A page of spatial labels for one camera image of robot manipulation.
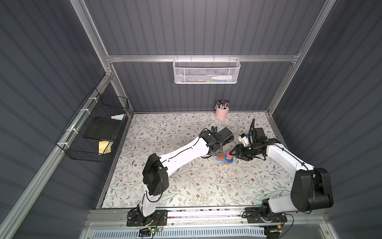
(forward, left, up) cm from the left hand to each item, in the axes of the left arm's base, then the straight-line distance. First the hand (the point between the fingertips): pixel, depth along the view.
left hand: (217, 152), depth 79 cm
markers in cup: (+42, -9, -3) cm, 43 cm away
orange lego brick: (+1, -4, -6) cm, 8 cm away
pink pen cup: (+40, -8, -10) cm, 42 cm away
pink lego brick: (+1, -3, -9) cm, 9 cm away
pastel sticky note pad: (+18, +54, +10) cm, 58 cm away
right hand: (+2, -11, -6) cm, 12 cm away
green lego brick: (+1, -8, -16) cm, 18 cm away
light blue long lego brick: (+1, -6, -10) cm, 11 cm away
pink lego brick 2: (+1, -7, -5) cm, 9 cm away
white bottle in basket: (+44, -6, +18) cm, 48 cm away
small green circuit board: (-33, +35, -17) cm, 51 cm away
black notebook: (+6, +58, +14) cm, 60 cm away
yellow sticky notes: (-7, +50, +18) cm, 53 cm away
